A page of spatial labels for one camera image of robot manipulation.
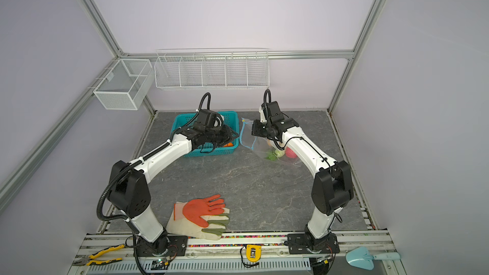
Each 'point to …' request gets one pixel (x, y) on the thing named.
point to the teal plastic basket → (230, 118)
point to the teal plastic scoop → (359, 256)
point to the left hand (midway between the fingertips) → (238, 138)
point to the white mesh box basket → (125, 85)
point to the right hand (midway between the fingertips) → (253, 130)
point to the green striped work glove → (216, 225)
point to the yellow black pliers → (88, 260)
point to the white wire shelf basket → (212, 69)
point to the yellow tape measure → (253, 253)
